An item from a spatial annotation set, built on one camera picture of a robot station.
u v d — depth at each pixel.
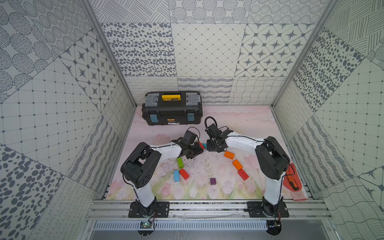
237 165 0.89
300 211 0.75
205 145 0.88
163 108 0.96
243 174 0.85
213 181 0.82
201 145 0.95
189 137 0.75
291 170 0.86
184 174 0.85
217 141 0.70
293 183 0.81
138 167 0.48
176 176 0.84
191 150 0.81
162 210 0.74
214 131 0.76
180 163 0.90
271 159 0.50
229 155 0.92
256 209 0.73
